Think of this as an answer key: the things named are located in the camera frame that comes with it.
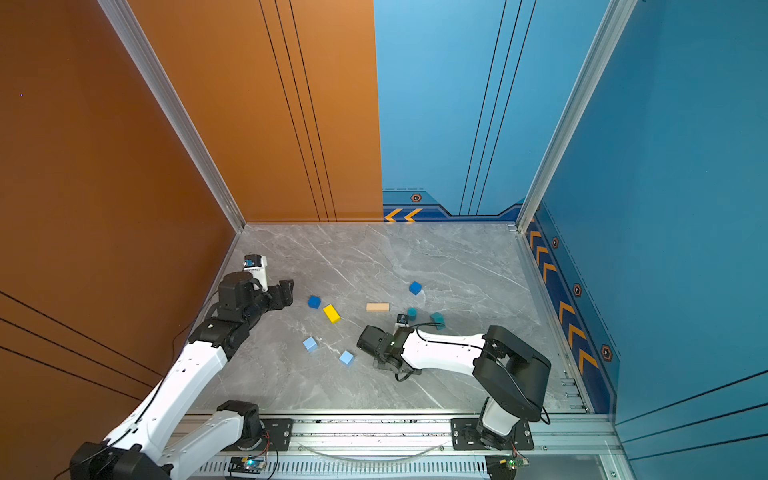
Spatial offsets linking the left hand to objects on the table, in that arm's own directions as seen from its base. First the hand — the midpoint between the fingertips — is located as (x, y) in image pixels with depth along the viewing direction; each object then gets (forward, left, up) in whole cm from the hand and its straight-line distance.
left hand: (280, 280), depth 81 cm
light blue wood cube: (-15, -18, -17) cm, 29 cm away
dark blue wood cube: (+9, -38, -16) cm, 43 cm away
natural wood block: (+1, -27, -17) cm, 32 cm away
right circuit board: (-39, -61, -17) cm, 74 cm away
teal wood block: (-3, -45, -16) cm, 48 cm away
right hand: (-16, -30, -18) cm, 39 cm away
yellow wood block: (-1, -12, -17) cm, 21 cm away
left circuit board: (-40, +3, -20) cm, 45 cm away
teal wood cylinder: (0, -37, -17) cm, 41 cm away
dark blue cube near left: (+3, -5, -17) cm, 18 cm away
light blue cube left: (-11, -7, -17) cm, 21 cm away
